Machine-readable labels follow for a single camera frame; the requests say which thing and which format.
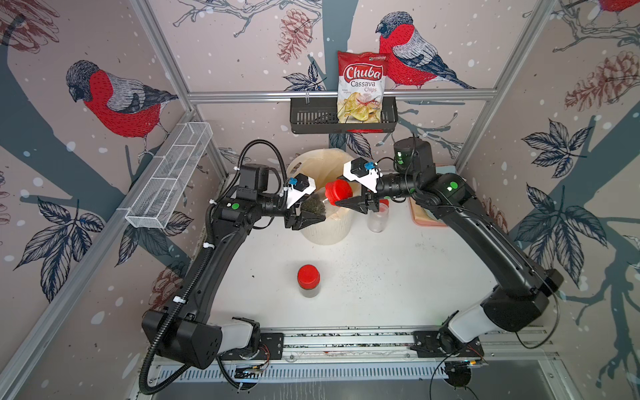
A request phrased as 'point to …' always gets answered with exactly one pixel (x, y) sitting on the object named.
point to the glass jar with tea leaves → (378, 220)
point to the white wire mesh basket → (168, 174)
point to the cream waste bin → (332, 231)
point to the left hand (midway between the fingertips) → (322, 200)
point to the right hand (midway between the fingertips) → (339, 186)
